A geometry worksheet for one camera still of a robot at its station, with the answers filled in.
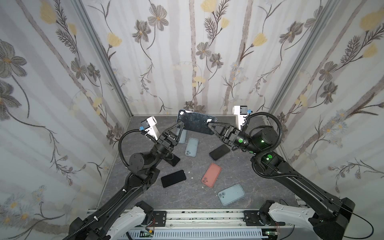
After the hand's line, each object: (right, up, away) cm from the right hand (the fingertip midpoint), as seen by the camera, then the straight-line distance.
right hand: (211, 126), depth 49 cm
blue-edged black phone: (+11, -16, +49) cm, 53 cm away
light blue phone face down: (+15, -38, +34) cm, 53 cm away
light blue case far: (-14, -7, +59) cm, 62 cm away
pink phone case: (+4, -29, +40) cm, 50 cm away
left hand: (-11, +1, +2) cm, 11 cm away
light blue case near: (-8, -13, +53) cm, 55 cm away
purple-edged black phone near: (-19, -31, +40) cm, 54 cm away
